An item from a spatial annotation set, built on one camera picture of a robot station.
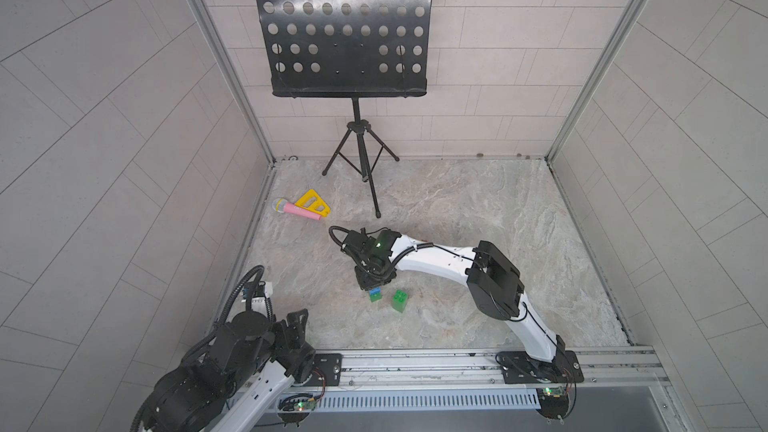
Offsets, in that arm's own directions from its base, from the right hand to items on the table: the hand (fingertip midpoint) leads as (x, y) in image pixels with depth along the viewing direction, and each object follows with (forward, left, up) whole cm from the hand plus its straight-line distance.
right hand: (366, 286), depth 85 cm
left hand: (-12, +12, +16) cm, 23 cm away
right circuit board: (-29, -44, -4) cm, 53 cm away
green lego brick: (-4, -3, +1) cm, 5 cm away
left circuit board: (-26, +19, -2) cm, 32 cm away
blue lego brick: (-2, -3, +2) cm, 4 cm away
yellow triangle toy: (+30, +19, +3) cm, 35 cm away
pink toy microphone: (+27, +29, +5) cm, 40 cm away
